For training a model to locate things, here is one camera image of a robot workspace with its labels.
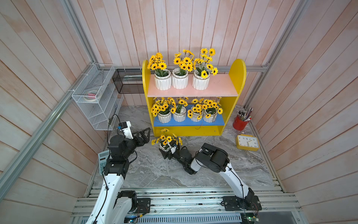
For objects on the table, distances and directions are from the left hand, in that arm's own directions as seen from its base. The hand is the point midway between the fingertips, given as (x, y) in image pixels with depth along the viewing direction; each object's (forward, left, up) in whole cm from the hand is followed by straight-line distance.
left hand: (145, 132), depth 75 cm
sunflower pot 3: (+16, -19, -4) cm, 25 cm away
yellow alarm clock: (+6, -69, -21) cm, 72 cm away
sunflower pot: (+1, -9, -12) cm, 15 cm away
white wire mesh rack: (+9, +26, +5) cm, 28 cm away
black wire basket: (+33, +14, +10) cm, 37 cm away
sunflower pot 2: (+16, -9, +2) cm, 18 cm away
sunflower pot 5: (+17, -38, +2) cm, 41 cm away
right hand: (+4, -9, -22) cm, 24 cm away
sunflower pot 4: (+16, -29, -1) cm, 33 cm away
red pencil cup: (+20, -64, -16) cm, 69 cm away
